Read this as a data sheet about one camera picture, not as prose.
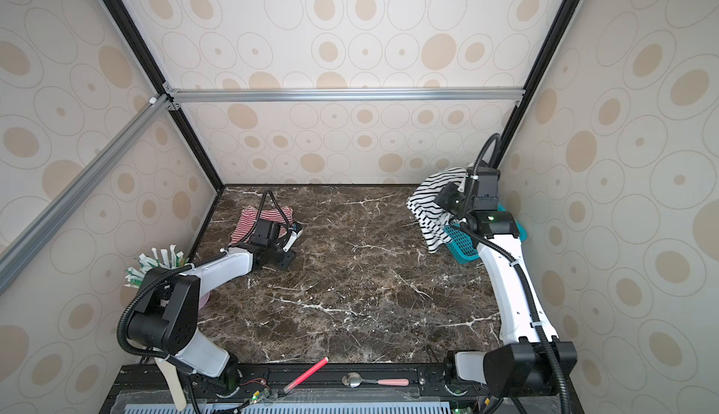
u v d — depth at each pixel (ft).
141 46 2.61
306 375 2.44
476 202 1.80
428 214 2.59
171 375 2.44
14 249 1.69
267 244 2.40
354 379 2.50
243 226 3.45
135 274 2.38
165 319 1.47
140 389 2.39
